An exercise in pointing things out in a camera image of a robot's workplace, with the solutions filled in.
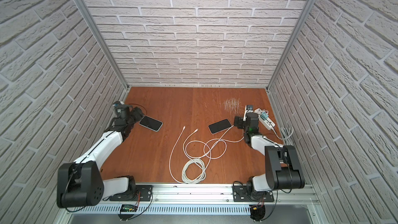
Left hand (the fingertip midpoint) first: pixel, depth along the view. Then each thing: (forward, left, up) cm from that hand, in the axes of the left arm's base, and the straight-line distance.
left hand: (134, 108), depth 87 cm
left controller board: (-46, -4, -18) cm, 50 cm away
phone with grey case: (-1, -7, -15) cm, 16 cm away
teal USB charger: (0, -79, -7) cm, 79 cm away
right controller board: (-48, -65, -15) cm, 83 cm away
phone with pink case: (-3, -51, -15) cm, 53 cm away
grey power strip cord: (-7, -94, -16) cm, 96 cm away
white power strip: (-2, -82, -12) cm, 83 cm away
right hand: (0, -63, -6) cm, 63 cm away
